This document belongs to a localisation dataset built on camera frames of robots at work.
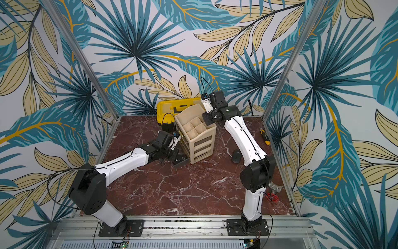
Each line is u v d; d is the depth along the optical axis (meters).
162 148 0.68
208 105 0.73
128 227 0.72
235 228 0.73
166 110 1.00
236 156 0.96
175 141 0.73
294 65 0.88
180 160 0.90
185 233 0.73
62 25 0.72
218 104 0.62
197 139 0.77
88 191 0.43
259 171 0.47
